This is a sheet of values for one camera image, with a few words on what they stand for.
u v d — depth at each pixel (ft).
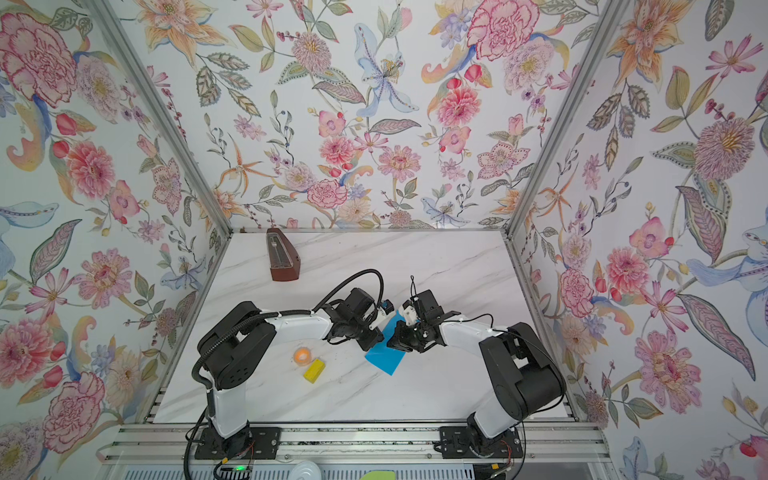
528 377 1.48
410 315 2.83
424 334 2.27
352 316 2.47
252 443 2.36
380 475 2.32
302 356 2.91
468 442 2.22
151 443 2.56
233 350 1.65
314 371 2.77
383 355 2.88
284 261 3.31
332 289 2.24
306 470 2.18
